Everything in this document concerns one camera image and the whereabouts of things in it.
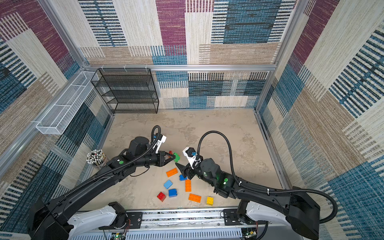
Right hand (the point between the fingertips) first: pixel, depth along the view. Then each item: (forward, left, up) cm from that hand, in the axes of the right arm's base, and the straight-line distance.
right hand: (184, 159), depth 75 cm
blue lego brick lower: (-11, +7, -17) cm, 21 cm away
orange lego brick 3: (-13, -5, -17) cm, 22 cm away
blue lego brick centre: (-3, +2, -18) cm, 19 cm away
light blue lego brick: (-6, +10, -18) cm, 22 cm away
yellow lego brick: (-15, -12, -15) cm, 25 cm away
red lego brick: (-13, +12, -15) cm, 23 cm away
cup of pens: (+1, +43, +1) cm, 43 cm away
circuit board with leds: (-28, -30, -19) cm, 45 cm away
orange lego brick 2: (-7, -1, -17) cm, 18 cm away
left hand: (0, +4, +2) cm, 5 cm away
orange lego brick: (0, +8, -17) cm, 19 cm away
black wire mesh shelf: (+54, +43, +1) cm, 69 cm away
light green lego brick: (0, +3, +1) cm, 4 cm away
